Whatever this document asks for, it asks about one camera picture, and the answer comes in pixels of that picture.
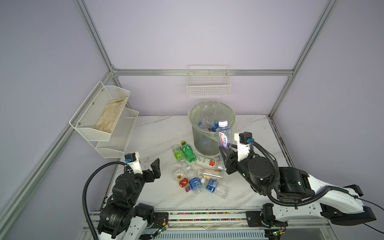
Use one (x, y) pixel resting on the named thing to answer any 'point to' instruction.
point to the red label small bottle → (179, 174)
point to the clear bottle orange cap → (209, 172)
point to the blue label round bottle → (195, 184)
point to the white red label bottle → (206, 161)
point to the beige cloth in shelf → (110, 115)
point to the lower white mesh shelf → (115, 147)
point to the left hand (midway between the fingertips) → (149, 162)
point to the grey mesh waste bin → (204, 143)
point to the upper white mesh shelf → (97, 117)
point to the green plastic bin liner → (216, 110)
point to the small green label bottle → (179, 155)
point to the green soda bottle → (188, 152)
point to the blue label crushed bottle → (213, 186)
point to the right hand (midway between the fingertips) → (220, 146)
